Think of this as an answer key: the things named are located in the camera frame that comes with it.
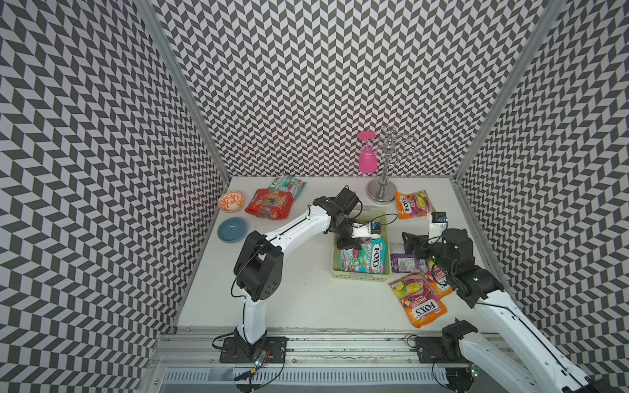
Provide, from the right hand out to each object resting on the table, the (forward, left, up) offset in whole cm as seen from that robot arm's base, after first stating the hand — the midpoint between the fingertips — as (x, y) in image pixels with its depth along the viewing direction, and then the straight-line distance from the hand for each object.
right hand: (417, 237), depth 79 cm
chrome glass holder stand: (+33, +4, -15) cm, 37 cm away
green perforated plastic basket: (+2, +18, +9) cm, 20 cm away
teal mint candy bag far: (+37, +48, -13) cm, 62 cm away
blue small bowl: (+12, +68, -14) cm, 70 cm away
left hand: (+1, +19, -6) cm, 20 cm away
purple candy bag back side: (-2, +1, -15) cm, 16 cm away
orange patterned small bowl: (+27, +73, -14) cm, 79 cm away
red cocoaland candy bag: (+23, +54, -11) cm, 60 cm away
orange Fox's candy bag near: (-15, -1, -15) cm, 21 cm away
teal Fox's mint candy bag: (-5, +12, -9) cm, 16 cm away
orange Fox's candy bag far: (+24, -8, -14) cm, 29 cm away
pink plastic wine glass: (+38, +12, 0) cm, 40 cm away
